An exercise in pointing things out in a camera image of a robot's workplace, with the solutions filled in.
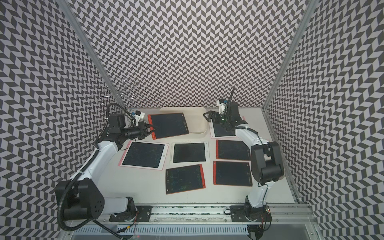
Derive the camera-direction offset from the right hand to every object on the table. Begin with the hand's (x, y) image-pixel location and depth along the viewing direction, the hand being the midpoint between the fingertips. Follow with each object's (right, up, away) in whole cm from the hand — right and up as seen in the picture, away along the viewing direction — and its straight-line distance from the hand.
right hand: (208, 117), depth 90 cm
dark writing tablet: (+15, -21, +6) cm, 26 cm away
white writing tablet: (-11, -22, +4) cm, 25 cm away
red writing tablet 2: (+14, -33, -3) cm, 36 cm away
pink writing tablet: (-40, -24, +3) cm, 46 cm away
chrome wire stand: (-50, +14, -5) cm, 53 cm away
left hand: (-27, -6, -12) cm, 30 cm away
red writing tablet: (-14, -35, -6) cm, 38 cm away
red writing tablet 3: (-23, -5, -6) cm, 24 cm away
